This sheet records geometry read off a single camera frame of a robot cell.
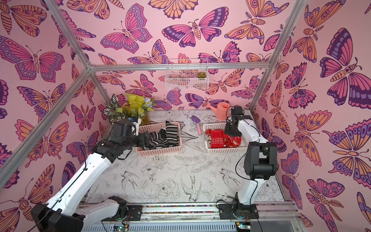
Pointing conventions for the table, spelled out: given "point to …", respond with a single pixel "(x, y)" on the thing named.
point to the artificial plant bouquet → (130, 106)
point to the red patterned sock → (216, 138)
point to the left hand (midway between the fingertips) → (148, 134)
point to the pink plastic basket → (155, 127)
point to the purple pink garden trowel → (197, 120)
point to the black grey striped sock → (159, 140)
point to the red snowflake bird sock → (232, 141)
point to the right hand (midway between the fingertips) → (231, 131)
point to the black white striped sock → (172, 138)
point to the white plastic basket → (221, 126)
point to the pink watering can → (221, 110)
